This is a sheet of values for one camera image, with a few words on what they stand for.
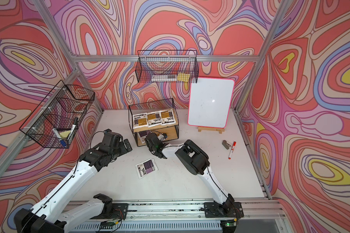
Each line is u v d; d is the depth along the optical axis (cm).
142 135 101
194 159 59
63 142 70
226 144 96
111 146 58
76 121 69
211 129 103
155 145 80
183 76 91
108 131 69
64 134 72
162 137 93
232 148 96
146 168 87
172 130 103
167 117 91
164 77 82
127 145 72
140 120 90
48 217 38
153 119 91
